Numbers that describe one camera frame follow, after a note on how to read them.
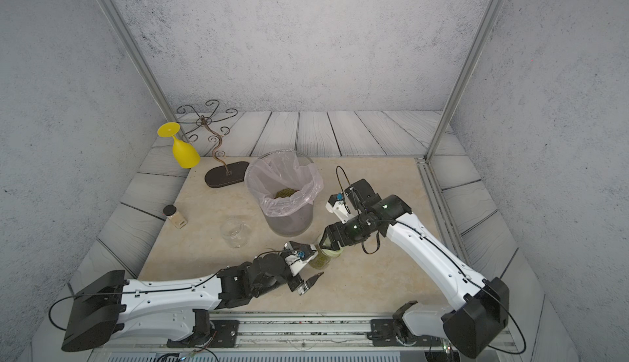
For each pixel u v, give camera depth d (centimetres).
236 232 95
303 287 66
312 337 74
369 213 54
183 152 91
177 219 94
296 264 63
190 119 107
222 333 75
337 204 68
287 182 94
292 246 70
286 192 99
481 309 37
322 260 71
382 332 73
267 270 55
